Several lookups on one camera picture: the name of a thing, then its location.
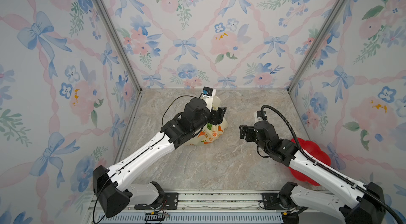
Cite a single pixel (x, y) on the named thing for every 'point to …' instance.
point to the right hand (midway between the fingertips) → (248, 126)
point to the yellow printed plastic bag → (210, 133)
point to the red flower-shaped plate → (313, 151)
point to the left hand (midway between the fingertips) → (220, 105)
